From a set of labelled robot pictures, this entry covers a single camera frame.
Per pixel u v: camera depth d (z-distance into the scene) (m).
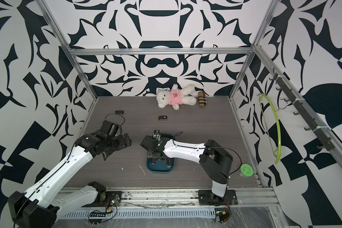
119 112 1.08
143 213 0.71
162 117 1.06
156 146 0.63
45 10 0.73
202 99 1.15
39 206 0.39
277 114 0.67
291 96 0.60
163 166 0.85
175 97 1.11
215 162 0.46
